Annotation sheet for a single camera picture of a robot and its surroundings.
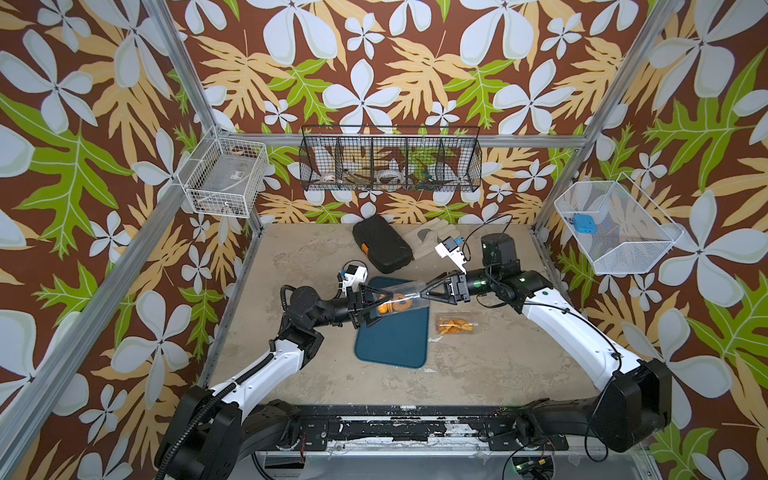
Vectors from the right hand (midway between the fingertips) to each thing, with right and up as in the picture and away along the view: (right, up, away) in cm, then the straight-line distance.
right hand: (425, 294), depth 68 cm
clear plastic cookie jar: (-4, -1, +3) cm, 5 cm away
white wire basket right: (+56, +14, +9) cm, 58 cm away
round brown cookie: (-5, -3, -1) cm, 6 cm away
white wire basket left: (-56, +32, +19) cm, 67 cm away
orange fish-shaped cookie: (-9, -3, -3) cm, 10 cm away
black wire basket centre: (-7, +42, +31) cm, 52 cm away
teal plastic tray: (-6, -17, +21) cm, 28 cm away
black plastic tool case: (-10, +13, +39) cm, 42 cm away
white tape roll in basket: (-7, +36, +31) cm, 48 cm away
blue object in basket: (+50, +18, +19) cm, 56 cm away
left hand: (-8, -2, -2) cm, 8 cm away
